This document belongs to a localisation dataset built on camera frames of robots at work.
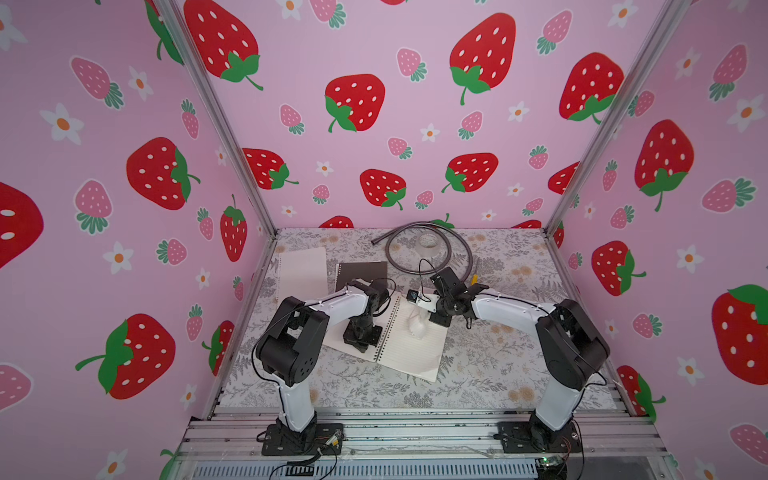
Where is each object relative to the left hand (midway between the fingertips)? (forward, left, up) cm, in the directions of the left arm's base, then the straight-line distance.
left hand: (369, 349), depth 90 cm
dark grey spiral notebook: (+29, +11, +1) cm, 31 cm away
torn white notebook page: (+28, +27, +1) cm, 39 cm away
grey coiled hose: (+53, -21, +3) cm, 57 cm away
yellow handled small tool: (+26, -37, +1) cm, 45 cm away
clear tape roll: (+44, -21, +2) cm, 49 cm away
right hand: (+13, -22, +5) cm, 26 cm away
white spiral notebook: (+2, -12, +2) cm, 13 cm away
